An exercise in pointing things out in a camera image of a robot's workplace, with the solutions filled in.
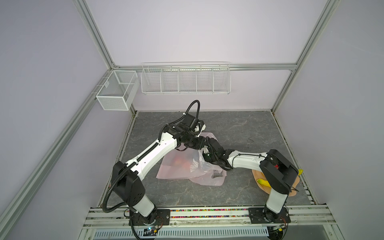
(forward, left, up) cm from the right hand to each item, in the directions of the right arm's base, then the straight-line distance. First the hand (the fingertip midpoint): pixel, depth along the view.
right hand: (190, 162), depth 85 cm
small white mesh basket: (+45, +51, +17) cm, 70 cm away
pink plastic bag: (-9, -7, +7) cm, 14 cm away
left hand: (+2, -7, +12) cm, 15 cm away
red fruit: (0, +6, +1) cm, 6 cm away
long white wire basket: (+49, +1, +24) cm, 55 cm away
